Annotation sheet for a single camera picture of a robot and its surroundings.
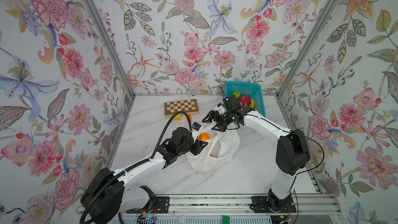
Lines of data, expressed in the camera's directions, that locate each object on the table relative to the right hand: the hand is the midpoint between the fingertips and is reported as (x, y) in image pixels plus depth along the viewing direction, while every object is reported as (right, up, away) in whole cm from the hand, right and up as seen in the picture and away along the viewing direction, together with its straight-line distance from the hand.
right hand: (206, 123), depth 86 cm
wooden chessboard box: (-10, +9, +25) cm, 28 cm away
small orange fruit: (+2, -14, -12) cm, 18 cm away
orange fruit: (-1, -6, -6) cm, 9 cm away
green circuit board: (+8, -43, -15) cm, 46 cm away
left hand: (-1, -9, -6) cm, 11 cm away
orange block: (-10, +3, +21) cm, 24 cm away
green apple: (+24, +19, +28) cm, 41 cm away
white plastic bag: (+6, -15, -2) cm, 17 cm away
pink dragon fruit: (+28, +14, +24) cm, 40 cm away
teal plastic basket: (+38, +23, +31) cm, 54 cm away
